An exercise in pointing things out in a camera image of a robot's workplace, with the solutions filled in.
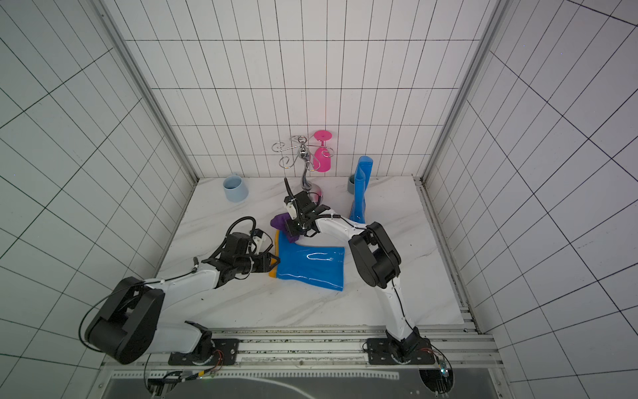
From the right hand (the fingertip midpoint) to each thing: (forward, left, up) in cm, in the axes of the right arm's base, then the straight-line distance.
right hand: (292, 220), depth 98 cm
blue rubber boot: (-17, -14, -5) cm, 22 cm away
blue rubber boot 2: (+10, -27, +20) cm, 35 cm away
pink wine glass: (+30, -10, +9) cm, 33 cm away
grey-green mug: (+21, -24, 0) cm, 32 cm away
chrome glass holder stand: (+17, -5, +21) cm, 28 cm away
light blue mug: (+15, +28, +2) cm, 31 cm away
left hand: (-18, +5, -2) cm, 19 cm away
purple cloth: (-4, +4, +4) cm, 7 cm away
